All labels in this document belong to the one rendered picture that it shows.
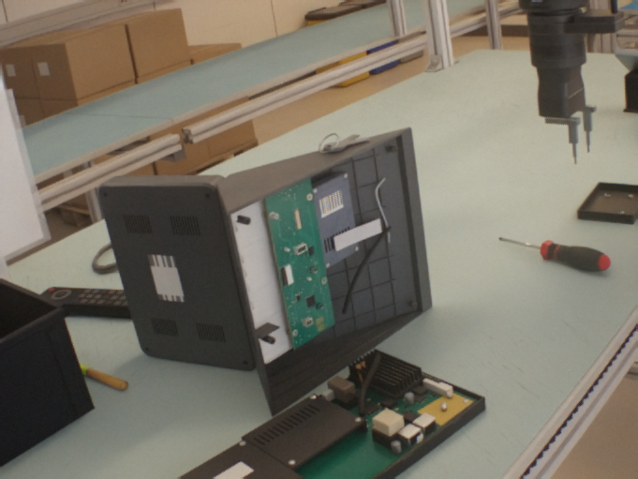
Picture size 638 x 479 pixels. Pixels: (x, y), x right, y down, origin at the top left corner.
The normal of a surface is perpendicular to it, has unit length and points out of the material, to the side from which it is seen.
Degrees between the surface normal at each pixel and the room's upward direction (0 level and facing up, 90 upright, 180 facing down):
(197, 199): 90
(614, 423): 0
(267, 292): 90
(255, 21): 90
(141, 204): 90
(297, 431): 0
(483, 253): 0
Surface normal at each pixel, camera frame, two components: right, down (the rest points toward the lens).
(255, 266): 0.71, 0.17
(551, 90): -0.61, 0.05
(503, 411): -0.15, -0.91
